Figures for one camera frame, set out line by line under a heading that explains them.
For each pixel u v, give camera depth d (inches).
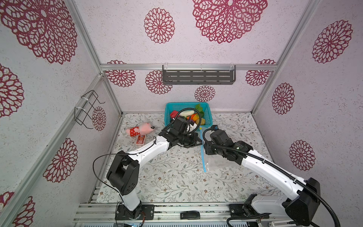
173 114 44.5
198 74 36.4
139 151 19.7
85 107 30.1
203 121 43.1
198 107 44.5
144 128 39.2
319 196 16.7
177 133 25.9
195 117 44.5
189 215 27.6
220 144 22.6
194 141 27.6
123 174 17.7
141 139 40.3
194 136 28.2
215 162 37.0
